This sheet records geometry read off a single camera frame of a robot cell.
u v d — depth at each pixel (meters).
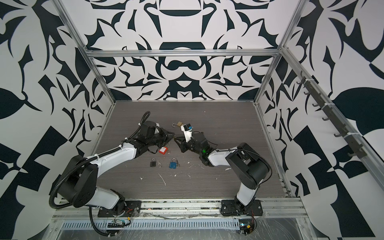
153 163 0.89
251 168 0.48
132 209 0.73
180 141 0.79
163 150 0.91
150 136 0.69
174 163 0.89
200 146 0.70
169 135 0.77
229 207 0.74
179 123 1.06
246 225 0.71
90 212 0.70
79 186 0.42
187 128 0.76
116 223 0.73
